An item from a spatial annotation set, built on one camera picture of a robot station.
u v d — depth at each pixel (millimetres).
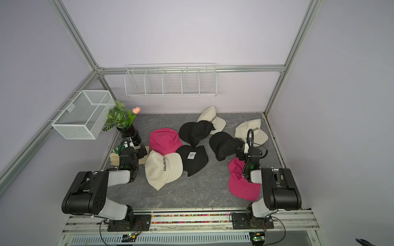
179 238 1141
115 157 961
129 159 706
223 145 981
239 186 835
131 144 816
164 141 991
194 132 1013
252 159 708
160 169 849
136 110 861
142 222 738
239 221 736
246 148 824
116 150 964
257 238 723
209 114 1119
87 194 447
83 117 823
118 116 826
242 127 1080
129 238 720
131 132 939
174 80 988
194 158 907
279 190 458
